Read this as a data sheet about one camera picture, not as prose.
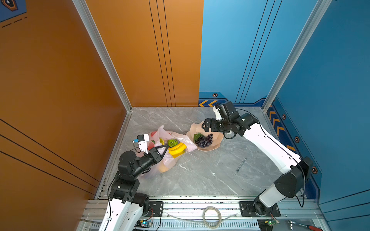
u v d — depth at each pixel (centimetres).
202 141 94
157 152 62
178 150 87
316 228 68
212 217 72
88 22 74
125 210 48
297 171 41
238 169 87
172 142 92
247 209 72
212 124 68
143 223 71
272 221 70
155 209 73
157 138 78
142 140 61
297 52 86
